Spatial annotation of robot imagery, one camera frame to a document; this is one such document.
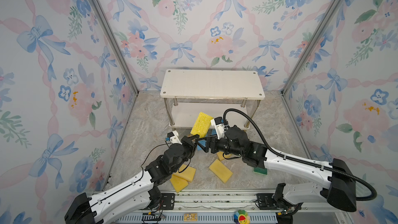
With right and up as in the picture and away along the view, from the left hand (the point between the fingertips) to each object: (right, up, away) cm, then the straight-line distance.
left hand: (201, 133), depth 72 cm
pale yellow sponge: (+11, -22, +11) cm, 27 cm away
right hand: (-1, -2, -2) cm, 3 cm away
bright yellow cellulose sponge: (0, +4, +3) cm, 5 cm away
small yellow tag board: (-5, -37, -3) cm, 37 cm away
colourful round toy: (+18, -37, -3) cm, 41 cm away
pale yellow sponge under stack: (+8, -8, -9) cm, 14 cm away
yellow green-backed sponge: (-11, -26, +6) cm, 29 cm away
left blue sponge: (+1, -2, -9) cm, 9 cm away
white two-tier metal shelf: (+15, +18, 0) cm, 23 cm away
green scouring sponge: (+32, -21, +10) cm, 40 cm away
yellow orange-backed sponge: (-7, -22, +7) cm, 24 cm away
